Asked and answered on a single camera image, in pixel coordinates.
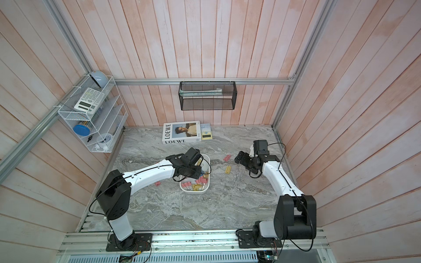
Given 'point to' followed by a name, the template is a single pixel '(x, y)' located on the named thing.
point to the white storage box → (189, 185)
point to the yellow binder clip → (228, 170)
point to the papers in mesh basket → (186, 93)
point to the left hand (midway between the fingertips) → (196, 174)
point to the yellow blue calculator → (206, 131)
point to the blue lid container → (81, 130)
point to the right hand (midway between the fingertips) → (240, 160)
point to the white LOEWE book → (181, 132)
